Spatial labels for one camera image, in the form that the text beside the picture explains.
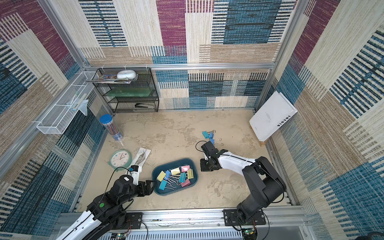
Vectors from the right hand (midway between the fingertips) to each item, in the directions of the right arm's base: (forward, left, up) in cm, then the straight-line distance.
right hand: (204, 166), depth 91 cm
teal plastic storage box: (-7, +16, +2) cm, 18 cm away
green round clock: (+3, +51, +3) cm, 51 cm away
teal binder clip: (-11, +23, +1) cm, 25 cm away
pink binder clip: (-11, +10, +2) cm, 15 cm away
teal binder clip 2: (-9, +12, +4) cm, 15 cm away
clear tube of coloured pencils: (+19, +56, +19) cm, 62 cm away
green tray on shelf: (+39, +46, +26) cm, 66 cm away
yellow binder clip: (-6, +8, +3) cm, 11 cm away
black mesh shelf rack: (+50, +59, +6) cm, 77 cm away
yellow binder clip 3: (-7, +24, +3) cm, 26 cm away
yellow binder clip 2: (-3, +17, +1) cm, 17 cm away
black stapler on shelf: (+43, +46, +10) cm, 63 cm away
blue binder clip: (-6, +21, +2) cm, 22 cm away
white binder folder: (+24, -44, +22) cm, 54 cm away
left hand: (-12, +28, +6) cm, 31 cm away
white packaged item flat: (+7, +39, 0) cm, 40 cm away
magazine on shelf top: (+41, +55, +34) cm, 77 cm away
